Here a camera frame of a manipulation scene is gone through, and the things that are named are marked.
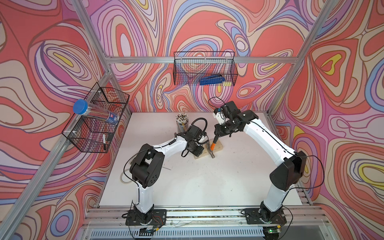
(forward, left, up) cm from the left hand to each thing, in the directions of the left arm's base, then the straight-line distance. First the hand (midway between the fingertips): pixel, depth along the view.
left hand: (200, 150), depth 94 cm
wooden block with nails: (+3, -13, -1) cm, 13 cm away
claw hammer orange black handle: (0, -7, +4) cm, 8 cm away
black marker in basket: (-8, +48, +21) cm, 53 cm away
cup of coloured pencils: (+13, +11, +14) cm, 23 cm away
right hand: (0, -9, +16) cm, 18 cm away
